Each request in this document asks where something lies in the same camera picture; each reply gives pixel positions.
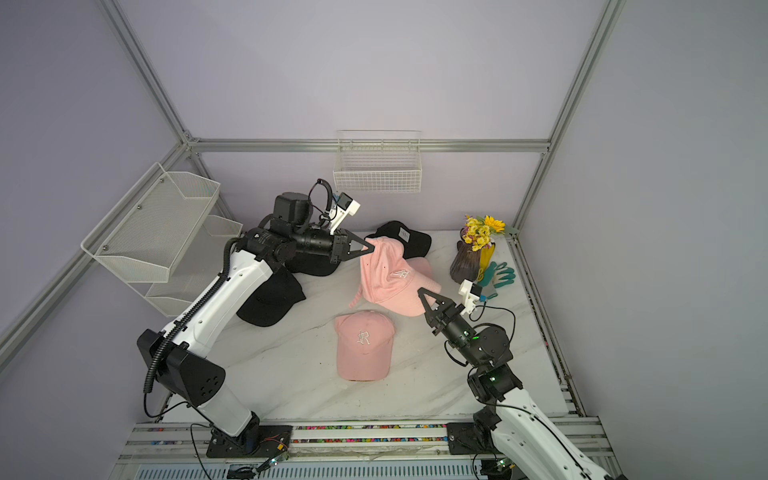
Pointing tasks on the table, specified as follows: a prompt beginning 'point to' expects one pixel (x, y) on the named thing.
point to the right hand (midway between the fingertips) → (417, 296)
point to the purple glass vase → (465, 263)
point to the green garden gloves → (496, 276)
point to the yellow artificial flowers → (478, 231)
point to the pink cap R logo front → (364, 345)
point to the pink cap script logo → (388, 282)
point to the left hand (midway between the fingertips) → (369, 251)
